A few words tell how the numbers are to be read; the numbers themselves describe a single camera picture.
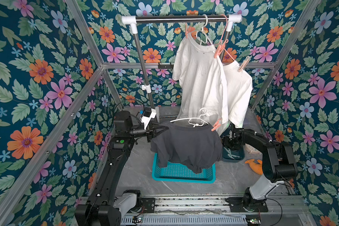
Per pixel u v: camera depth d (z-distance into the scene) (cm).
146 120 57
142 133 58
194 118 64
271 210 72
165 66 91
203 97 72
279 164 47
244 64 56
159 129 62
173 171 86
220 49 52
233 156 91
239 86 62
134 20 52
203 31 78
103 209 38
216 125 70
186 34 68
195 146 72
